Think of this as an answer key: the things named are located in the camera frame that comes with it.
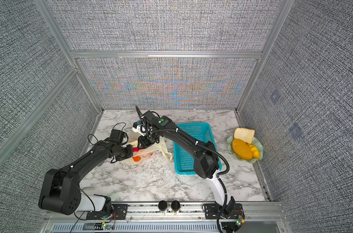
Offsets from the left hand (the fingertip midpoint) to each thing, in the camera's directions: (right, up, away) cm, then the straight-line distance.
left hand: (135, 152), depth 88 cm
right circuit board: (+55, -29, -19) cm, 65 cm away
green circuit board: (-9, -32, -18) cm, 38 cm away
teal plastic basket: (+30, -5, +5) cm, 31 cm away
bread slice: (+71, +10, +7) cm, 72 cm away
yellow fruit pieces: (+73, 0, 0) cm, 73 cm away
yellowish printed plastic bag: (+5, -2, +2) cm, 6 cm away
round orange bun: (+66, +2, +2) cm, 66 cm away
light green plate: (+76, +5, +6) cm, 77 cm away
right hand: (+5, +7, -10) cm, 13 cm away
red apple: (0, +2, +1) cm, 2 cm away
